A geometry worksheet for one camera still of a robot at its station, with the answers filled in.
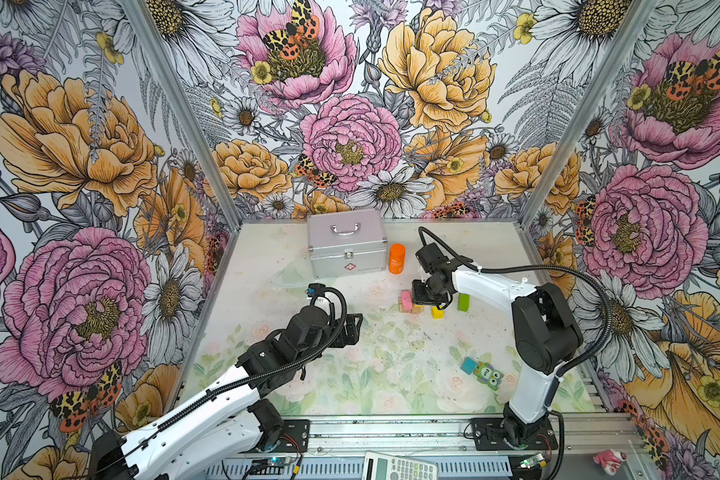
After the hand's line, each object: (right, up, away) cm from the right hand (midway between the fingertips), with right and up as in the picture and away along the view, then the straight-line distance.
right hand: (419, 307), depth 93 cm
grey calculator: (-12, -32, -23) cm, 41 cm away
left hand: (-21, -1, -17) cm, 27 cm away
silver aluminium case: (-23, +20, +5) cm, 30 cm away
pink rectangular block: (-4, +2, +1) cm, 4 cm away
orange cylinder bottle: (-6, +14, +9) cm, 18 cm away
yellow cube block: (+6, -3, +4) cm, 8 cm away
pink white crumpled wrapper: (+38, -29, -25) cm, 54 cm away
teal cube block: (+12, -15, -8) cm, 21 cm away
